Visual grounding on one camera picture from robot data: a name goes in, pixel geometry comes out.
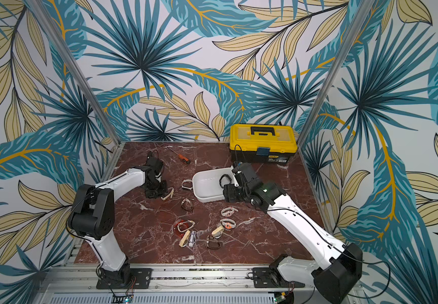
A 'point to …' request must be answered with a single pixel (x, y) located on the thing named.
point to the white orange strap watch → (228, 223)
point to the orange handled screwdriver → (185, 159)
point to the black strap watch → (226, 175)
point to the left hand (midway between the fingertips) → (163, 196)
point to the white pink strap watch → (228, 211)
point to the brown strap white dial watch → (212, 244)
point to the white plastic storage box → (208, 185)
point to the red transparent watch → (176, 228)
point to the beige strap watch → (171, 192)
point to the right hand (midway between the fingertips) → (230, 190)
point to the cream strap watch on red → (188, 221)
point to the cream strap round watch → (216, 232)
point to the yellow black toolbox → (262, 143)
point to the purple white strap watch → (192, 238)
